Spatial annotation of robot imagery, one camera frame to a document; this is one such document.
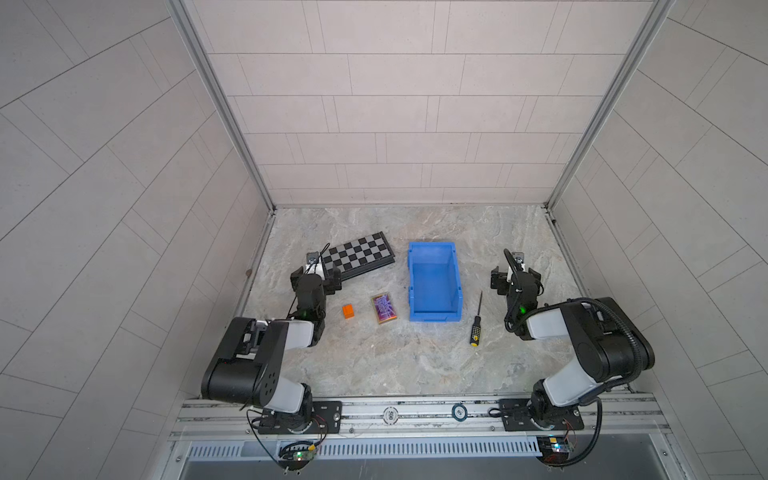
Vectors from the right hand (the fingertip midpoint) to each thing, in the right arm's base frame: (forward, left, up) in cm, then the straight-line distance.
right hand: (510, 266), depth 94 cm
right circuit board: (-47, +3, -6) cm, 47 cm away
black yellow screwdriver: (-18, +14, -4) cm, 23 cm away
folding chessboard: (+7, +49, 0) cm, 49 cm away
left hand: (+3, +58, +6) cm, 59 cm away
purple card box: (-10, +41, -3) cm, 42 cm away
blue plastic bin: (-6, +25, -5) cm, 26 cm away
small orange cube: (-11, +51, -2) cm, 53 cm away
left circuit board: (-45, +62, -2) cm, 76 cm away
